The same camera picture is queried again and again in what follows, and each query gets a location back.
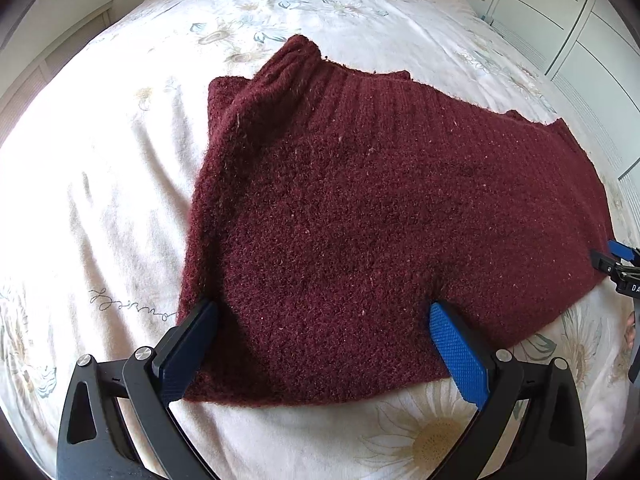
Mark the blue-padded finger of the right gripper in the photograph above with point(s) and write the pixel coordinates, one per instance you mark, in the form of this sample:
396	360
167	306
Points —
622	251

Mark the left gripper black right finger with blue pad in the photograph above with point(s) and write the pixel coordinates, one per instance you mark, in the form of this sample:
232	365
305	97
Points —
551	440

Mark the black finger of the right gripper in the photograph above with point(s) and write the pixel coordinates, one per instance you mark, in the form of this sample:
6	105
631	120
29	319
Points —
602	262

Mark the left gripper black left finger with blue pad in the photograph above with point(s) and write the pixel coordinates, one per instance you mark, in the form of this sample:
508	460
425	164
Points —
94	441

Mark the dark red knitted sweater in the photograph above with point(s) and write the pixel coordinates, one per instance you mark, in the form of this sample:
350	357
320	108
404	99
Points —
334	206

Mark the person's hand at edge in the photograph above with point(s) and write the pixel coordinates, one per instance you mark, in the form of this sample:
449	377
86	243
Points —
630	334

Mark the white wardrobe with doors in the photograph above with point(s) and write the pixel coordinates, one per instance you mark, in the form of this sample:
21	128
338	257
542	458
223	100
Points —
586	50

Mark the radiator cover panel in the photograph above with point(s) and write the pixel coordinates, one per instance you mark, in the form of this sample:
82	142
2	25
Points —
46	65

